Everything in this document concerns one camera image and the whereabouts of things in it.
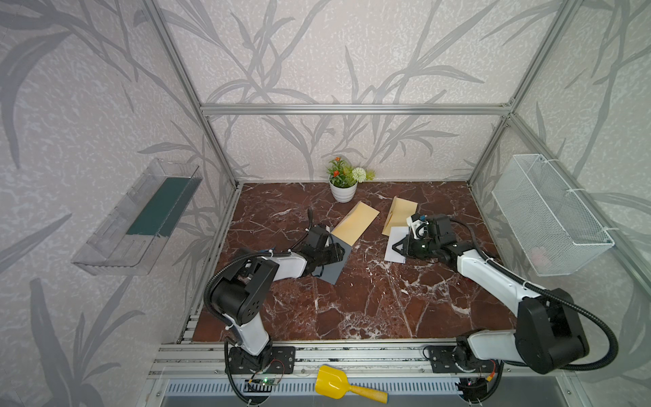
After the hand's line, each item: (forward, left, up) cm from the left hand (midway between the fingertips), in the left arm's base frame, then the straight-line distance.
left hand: (342, 252), depth 94 cm
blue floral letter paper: (-5, -17, +8) cm, 19 cm away
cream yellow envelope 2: (+23, -26, -3) cm, 35 cm away
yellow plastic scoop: (-40, +2, -1) cm, 40 cm away
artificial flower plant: (+28, 0, +14) cm, 31 cm away
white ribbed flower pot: (+28, -1, +2) cm, 28 cm away
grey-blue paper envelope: (-8, +3, +1) cm, 9 cm away
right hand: (-2, -17, +10) cm, 20 cm away
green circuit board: (-40, +22, -3) cm, 45 cm away
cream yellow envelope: (+15, -6, -2) cm, 16 cm away
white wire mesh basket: (-10, -54, +32) cm, 64 cm away
